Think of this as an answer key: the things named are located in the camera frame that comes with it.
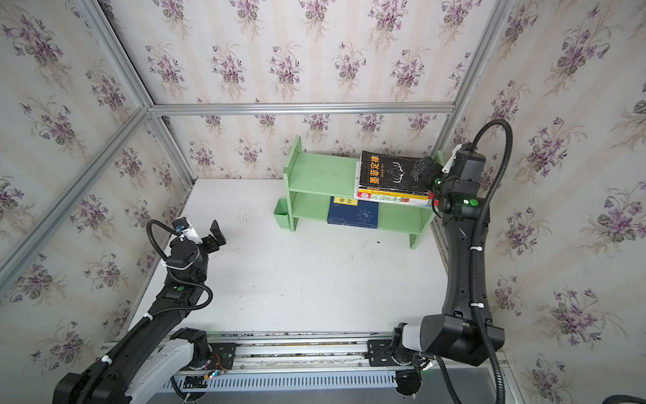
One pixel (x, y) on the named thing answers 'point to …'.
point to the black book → (389, 172)
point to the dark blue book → (345, 211)
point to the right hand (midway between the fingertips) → (440, 170)
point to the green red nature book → (431, 195)
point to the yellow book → (391, 195)
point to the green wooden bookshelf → (311, 179)
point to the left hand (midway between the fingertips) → (201, 227)
